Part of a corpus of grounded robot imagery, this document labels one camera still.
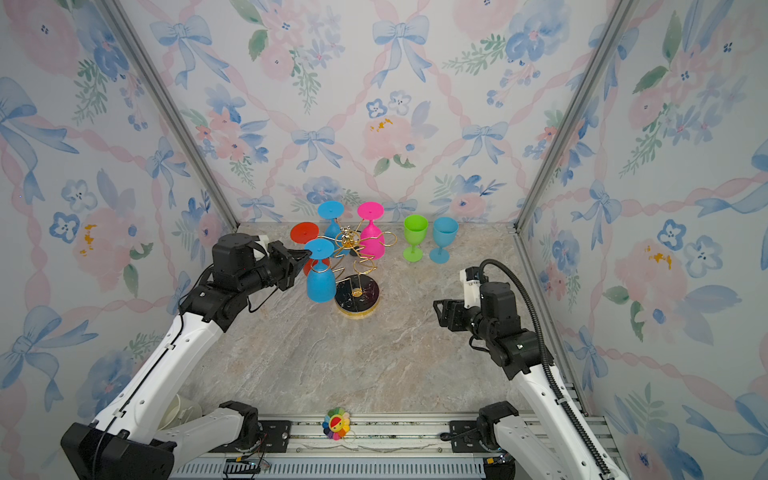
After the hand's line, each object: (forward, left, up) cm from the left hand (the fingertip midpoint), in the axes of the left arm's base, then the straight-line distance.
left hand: (313, 246), depth 70 cm
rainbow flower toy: (-31, -5, -32) cm, 45 cm away
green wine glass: (+22, -26, -17) cm, 39 cm away
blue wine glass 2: (+16, -2, -3) cm, 16 cm away
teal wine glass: (+23, -36, -18) cm, 46 cm away
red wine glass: (+8, +4, -3) cm, 10 cm away
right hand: (-7, -32, -13) cm, 35 cm away
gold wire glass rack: (+7, -8, -30) cm, 32 cm away
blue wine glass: (-2, 0, -12) cm, 12 cm away
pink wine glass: (+13, -13, -12) cm, 22 cm away
